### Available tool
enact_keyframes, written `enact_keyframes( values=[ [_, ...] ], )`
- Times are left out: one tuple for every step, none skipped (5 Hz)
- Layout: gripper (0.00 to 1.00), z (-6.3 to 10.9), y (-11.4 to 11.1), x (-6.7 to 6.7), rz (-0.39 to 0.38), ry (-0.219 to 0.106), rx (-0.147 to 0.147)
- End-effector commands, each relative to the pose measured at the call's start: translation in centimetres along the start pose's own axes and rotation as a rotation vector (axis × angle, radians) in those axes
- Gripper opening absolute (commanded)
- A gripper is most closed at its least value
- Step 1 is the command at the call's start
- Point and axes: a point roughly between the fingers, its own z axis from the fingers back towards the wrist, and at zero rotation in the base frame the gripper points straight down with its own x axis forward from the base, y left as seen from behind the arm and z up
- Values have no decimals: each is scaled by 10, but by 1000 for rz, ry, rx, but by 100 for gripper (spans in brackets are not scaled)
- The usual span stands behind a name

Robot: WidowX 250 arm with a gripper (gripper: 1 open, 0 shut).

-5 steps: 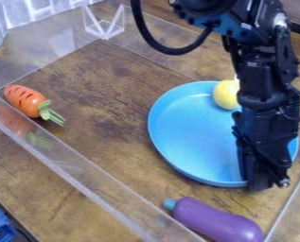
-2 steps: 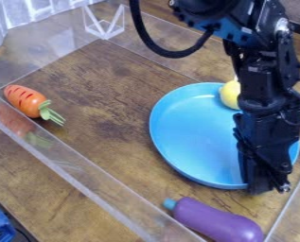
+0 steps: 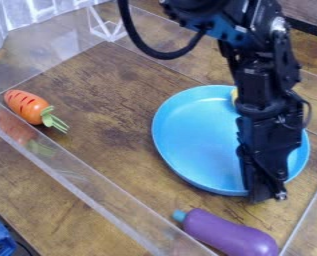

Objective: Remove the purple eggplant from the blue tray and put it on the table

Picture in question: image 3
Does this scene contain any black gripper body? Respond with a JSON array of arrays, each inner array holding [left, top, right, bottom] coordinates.
[[234, 103, 311, 188]]

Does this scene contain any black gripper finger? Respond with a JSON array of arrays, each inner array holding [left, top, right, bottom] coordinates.
[[239, 156, 278, 205], [272, 183, 287, 201]]

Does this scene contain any blue round plastic tray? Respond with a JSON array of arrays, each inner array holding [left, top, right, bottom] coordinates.
[[151, 85, 310, 197]]

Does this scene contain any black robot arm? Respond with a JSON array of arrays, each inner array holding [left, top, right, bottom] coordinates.
[[159, 0, 310, 203]]

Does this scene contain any purple toy eggplant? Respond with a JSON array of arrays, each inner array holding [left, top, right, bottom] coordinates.
[[172, 208, 278, 256]]

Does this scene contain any yellow toy lemon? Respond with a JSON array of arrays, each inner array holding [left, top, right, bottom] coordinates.
[[229, 88, 238, 107]]

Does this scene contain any orange toy carrot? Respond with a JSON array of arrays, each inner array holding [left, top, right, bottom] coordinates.
[[4, 89, 68, 133]]

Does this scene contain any white curtain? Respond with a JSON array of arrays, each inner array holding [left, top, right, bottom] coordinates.
[[0, 0, 109, 48]]

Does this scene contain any clear acrylic corner bracket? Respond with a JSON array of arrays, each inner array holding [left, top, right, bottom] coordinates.
[[87, 6, 127, 42]]

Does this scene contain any clear acrylic front wall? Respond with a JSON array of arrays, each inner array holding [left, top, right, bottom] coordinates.
[[0, 104, 216, 256]]

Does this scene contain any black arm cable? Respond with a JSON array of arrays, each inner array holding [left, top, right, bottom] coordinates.
[[116, 0, 205, 61]]

